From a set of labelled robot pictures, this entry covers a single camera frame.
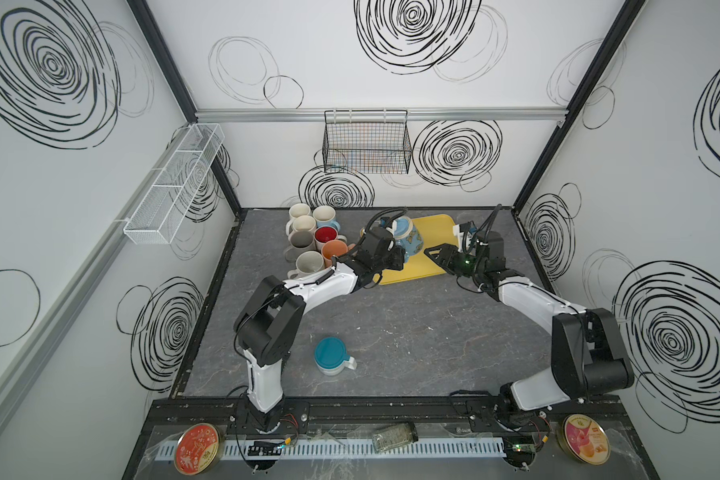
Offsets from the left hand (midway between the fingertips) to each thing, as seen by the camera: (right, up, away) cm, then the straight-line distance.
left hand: (407, 249), depth 88 cm
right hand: (+5, -1, -2) cm, 5 cm away
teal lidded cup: (-21, -27, -12) cm, 37 cm away
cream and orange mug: (-23, 0, +11) cm, 26 cm away
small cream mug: (-27, +4, +14) cm, 31 cm away
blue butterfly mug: (0, +4, -3) cm, 5 cm away
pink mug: (-36, +8, +17) cm, 41 cm away
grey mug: (-34, +2, +9) cm, 35 cm away
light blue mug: (-27, +11, +20) cm, 36 cm away
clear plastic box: (-6, -42, -20) cm, 47 cm away
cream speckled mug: (-31, -5, +6) cm, 32 cm away
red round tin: (-51, -44, -22) cm, 71 cm away
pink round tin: (+38, -42, -21) cm, 60 cm away
